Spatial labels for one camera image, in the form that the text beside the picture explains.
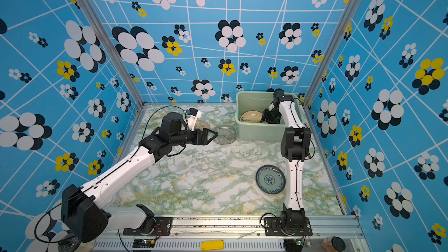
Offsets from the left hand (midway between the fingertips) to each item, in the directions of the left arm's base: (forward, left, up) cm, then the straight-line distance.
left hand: (214, 132), depth 74 cm
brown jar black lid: (-38, -44, -16) cm, 60 cm away
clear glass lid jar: (-38, +49, -15) cm, 64 cm away
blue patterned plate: (-11, -28, -25) cm, 39 cm away
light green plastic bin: (+34, -25, -15) cm, 45 cm away
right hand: (+22, -29, -20) cm, 42 cm away
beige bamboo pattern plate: (+26, -20, -19) cm, 38 cm away
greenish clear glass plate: (+14, -5, -23) cm, 27 cm away
